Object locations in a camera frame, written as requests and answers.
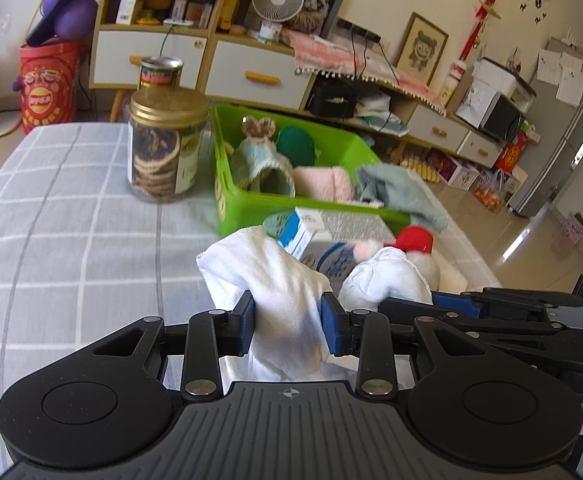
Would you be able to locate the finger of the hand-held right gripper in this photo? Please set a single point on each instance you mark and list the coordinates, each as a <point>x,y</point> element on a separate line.
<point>451,300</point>
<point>406,307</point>

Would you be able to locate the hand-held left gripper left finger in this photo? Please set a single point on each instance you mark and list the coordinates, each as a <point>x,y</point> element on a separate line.
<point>244,324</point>

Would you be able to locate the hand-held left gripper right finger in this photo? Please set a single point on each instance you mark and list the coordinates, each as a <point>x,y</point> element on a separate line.
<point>330,327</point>

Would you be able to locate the white cloth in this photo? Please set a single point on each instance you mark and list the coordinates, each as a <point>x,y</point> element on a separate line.
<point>281,285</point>

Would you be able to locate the light green towel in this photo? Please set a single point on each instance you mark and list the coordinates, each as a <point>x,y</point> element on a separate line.
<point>401,190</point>

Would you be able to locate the pink fluffy towel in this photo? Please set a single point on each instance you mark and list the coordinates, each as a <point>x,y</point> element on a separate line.
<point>321,185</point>

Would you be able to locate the green plastic bin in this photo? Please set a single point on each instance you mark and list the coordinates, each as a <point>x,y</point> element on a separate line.
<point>339,146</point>

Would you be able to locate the dark green round pad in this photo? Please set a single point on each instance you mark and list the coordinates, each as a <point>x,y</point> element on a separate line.
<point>296,146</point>

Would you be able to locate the santa plush toy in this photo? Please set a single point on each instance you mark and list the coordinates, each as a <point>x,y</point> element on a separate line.
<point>415,240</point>

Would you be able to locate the blue and white milk carton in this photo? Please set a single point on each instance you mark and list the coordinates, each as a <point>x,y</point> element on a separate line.
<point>341,230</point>

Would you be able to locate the bag of oranges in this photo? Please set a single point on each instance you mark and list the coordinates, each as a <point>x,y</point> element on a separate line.
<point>489,195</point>

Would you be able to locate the small pink box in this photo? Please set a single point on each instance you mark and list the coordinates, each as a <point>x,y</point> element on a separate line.
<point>575,229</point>

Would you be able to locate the white and red carton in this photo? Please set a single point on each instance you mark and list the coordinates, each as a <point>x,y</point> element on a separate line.
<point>451,172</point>

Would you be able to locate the row of yellow bottles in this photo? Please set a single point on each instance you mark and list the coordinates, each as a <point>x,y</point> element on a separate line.
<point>416,167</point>

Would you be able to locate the red gift packet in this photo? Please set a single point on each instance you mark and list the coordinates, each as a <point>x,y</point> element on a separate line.
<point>511,152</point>

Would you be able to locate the black microwave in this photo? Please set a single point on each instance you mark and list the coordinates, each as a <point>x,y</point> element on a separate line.
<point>501,117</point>

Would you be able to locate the clear jar with gold lid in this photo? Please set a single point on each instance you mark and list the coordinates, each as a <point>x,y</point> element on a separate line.
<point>166,150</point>

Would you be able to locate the grey refrigerator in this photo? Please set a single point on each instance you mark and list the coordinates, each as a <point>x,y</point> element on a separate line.
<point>561,135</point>

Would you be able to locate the grey checkered tablecloth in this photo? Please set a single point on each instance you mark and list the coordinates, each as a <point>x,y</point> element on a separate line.
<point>71,210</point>

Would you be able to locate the white bottle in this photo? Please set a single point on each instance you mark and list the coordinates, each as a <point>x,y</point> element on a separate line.
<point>451,82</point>

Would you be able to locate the black bag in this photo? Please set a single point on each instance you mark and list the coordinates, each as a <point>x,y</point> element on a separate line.
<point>331,97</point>

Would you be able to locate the white appliance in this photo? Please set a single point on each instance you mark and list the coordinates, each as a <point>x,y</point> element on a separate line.
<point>501,77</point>

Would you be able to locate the framed cartoon picture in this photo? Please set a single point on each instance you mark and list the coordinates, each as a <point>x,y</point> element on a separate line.
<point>421,50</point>

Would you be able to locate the tin can with printed label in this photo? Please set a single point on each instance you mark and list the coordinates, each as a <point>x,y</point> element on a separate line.
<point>160,75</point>

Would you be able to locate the pink cloth with pompom trim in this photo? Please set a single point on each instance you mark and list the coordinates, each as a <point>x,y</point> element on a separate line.
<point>331,55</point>

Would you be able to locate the wooden cabinet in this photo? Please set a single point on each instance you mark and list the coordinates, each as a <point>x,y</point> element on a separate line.
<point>209,35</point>

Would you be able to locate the small white cup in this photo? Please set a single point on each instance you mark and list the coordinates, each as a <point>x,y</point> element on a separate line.
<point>270,34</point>

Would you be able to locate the red hanging decoration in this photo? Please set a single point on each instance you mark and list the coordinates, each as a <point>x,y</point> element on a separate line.
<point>486,5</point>

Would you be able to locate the red printed box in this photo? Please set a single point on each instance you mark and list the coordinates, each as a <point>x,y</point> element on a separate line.
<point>46,90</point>

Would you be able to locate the yellow bottle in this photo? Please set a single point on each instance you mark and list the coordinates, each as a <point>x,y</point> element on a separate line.
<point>229,10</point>

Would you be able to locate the framed cat picture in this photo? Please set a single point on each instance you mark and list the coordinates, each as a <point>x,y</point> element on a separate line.
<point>319,5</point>

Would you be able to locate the small pink boxes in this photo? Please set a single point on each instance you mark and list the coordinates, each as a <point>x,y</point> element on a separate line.
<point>194,10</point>

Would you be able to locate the white desk fan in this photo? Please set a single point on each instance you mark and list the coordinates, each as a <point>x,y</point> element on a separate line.
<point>277,0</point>

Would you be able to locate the yellow orange toy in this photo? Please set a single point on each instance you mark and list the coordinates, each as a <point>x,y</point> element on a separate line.
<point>154,10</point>

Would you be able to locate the small white carton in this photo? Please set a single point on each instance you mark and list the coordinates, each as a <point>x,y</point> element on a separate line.
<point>126,9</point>

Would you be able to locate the purple toy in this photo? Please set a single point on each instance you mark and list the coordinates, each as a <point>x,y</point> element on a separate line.
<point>71,15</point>

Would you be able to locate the wall power outlets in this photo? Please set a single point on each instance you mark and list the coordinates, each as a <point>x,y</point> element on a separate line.
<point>359,30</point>

